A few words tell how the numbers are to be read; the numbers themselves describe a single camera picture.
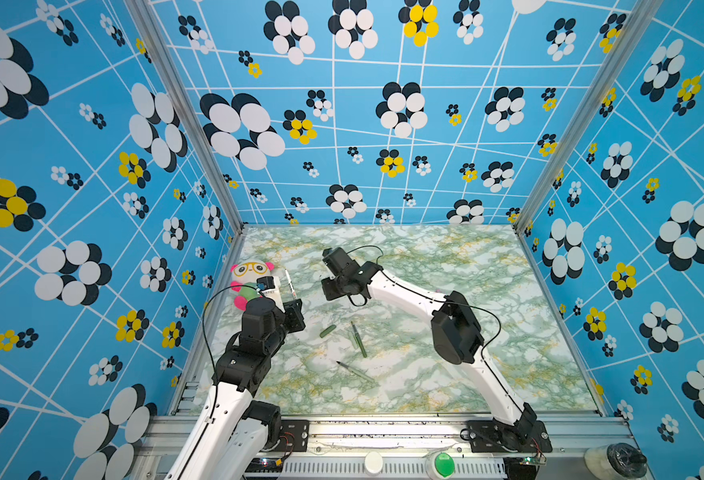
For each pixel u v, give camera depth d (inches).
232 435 19.2
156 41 28.5
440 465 24.7
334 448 28.4
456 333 22.6
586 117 33.8
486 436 28.9
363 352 34.7
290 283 40.3
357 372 33.1
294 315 25.9
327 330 36.2
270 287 25.8
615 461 24.4
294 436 28.7
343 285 28.9
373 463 25.3
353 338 35.7
